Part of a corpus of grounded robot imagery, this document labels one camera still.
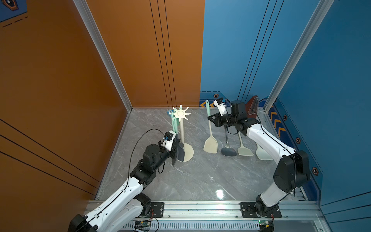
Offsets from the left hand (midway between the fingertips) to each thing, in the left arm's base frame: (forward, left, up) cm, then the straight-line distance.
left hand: (178, 137), depth 75 cm
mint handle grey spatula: (-6, -1, -8) cm, 10 cm away
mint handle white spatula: (+4, -41, -22) cm, 47 cm away
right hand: (+14, -18, +1) cm, 22 cm away
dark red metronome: (+34, -51, -11) cm, 63 cm away
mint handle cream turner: (+2, -19, -11) cm, 22 cm away
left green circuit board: (-36, +18, -26) cm, 47 cm away
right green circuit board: (-34, -45, -26) cm, 62 cm away
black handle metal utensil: (+4, -31, -22) cm, 38 cm away
